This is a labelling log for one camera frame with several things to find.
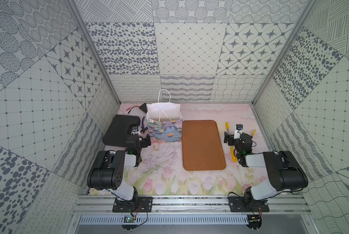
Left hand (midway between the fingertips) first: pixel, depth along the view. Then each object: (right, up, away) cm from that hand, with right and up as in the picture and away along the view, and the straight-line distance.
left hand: (145, 135), depth 94 cm
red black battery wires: (-17, +20, +24) cm, 35 cm away
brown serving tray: (+37, -9, -1) cm, 38 cm away
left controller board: (-3, -39, -23) cm, 46 cm away
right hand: (+59, +1, +1) cm, 59 cm away
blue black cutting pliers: (-3, +4, +8) cm, 10 cm away
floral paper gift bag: (+14, +10, -18) cm, 25 cm away
